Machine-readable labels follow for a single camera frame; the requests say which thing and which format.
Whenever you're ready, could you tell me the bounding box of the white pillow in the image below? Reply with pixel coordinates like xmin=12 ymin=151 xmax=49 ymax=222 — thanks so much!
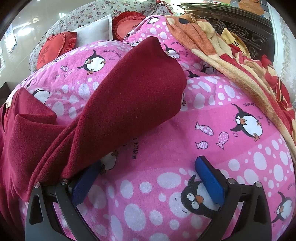
xmin=73 ymin=14 xmax=114 ymax=47

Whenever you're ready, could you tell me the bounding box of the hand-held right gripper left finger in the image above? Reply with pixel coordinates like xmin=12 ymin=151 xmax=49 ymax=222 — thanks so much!
xmin=25 ymin=160 xmax=102 ymax=241

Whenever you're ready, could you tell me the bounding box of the floral bedding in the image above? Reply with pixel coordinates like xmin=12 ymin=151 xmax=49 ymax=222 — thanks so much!
xmin=29 ymin=0 xmax=183 ymax=72

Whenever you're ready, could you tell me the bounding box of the white lace cloth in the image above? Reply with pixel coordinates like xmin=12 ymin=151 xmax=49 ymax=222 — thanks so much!
xmin=269 ymin=5 xmax=296 ymax=105

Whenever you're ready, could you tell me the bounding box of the pink penguin print blanket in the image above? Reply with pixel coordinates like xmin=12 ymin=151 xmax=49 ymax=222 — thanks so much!
xmin=5 ymin=16 xmax=296 ymax=241

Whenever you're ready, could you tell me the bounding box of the orange and cream blanket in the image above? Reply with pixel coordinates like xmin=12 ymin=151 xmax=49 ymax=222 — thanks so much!
xmin=165 ymin=13 xmax=293 ymax=150

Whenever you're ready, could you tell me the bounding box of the dark red fleece garment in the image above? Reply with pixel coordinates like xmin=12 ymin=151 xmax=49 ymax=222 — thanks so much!
xmin=0 ymin=36 xmax=188 ymax=241

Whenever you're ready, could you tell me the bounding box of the dark wooden cabinet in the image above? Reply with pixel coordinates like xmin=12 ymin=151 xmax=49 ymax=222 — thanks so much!
xmin=0 ymin=81 xmax=11 ymax=105

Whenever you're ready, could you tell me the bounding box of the dark carved wooden headboard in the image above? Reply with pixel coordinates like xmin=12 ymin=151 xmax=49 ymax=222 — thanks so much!
xmin=180 ymin=2 xmax=278 ymax=61

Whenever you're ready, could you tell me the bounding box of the orange packet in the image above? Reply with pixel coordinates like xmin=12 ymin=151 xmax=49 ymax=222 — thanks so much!
xmin=238 ymin=0 xmax=265 ymax=16

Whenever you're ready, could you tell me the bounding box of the red heart cushion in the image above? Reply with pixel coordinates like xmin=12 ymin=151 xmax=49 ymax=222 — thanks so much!
xmin=112 ymin=11 xmax=148 ymax=42
xmin=36 ymin=32 xmax=78 ymax=70

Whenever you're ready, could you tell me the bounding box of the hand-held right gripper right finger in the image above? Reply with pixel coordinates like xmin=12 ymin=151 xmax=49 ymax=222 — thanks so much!
xmin=195 ymin=156 xmax=271 ymax=241

